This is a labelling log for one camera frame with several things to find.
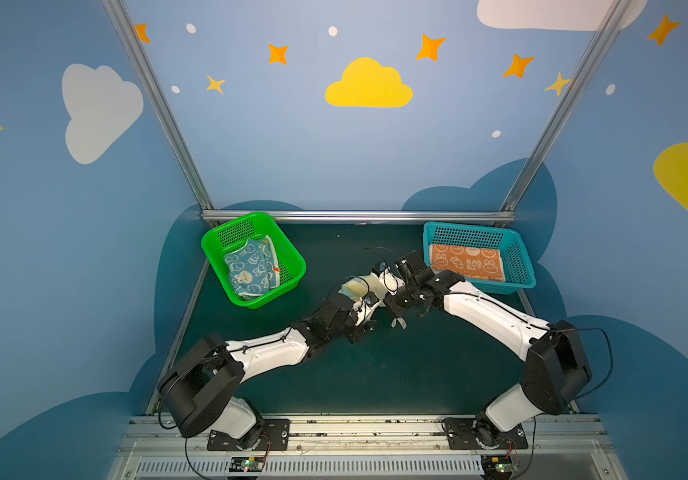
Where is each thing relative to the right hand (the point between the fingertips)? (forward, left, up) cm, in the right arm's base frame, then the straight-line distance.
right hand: (389, 297), depth 86 cm
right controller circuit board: (-38, -26, -14) cm, 48 cm away
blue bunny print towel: (+15, +46, -9) cm, 49 cm away
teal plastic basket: (+16, -46, -8) cm, 49 cm away
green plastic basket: (+28, +58, -7) cm, 65 cm away
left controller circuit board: (-41, +35, -12) cm, 55 cm away
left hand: (-5, +5, -1) cm, 7 cm away
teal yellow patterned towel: (+8, +10, -8) cm, 15 cm away
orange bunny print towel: (+23, -36, -11) cm, 44 cm away
